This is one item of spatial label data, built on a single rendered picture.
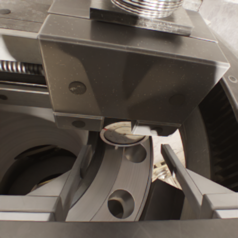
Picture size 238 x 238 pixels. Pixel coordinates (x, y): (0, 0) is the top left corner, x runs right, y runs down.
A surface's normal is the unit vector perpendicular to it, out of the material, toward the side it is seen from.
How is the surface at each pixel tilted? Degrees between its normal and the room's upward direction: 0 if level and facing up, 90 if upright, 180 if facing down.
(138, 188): 90
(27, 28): 90
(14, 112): 3
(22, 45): 25
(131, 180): 90
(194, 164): 120
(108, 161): 90
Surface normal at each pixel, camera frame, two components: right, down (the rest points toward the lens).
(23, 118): 0.38, 0.79
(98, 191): 0.17, -0.57
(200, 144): -0.66, -0.53
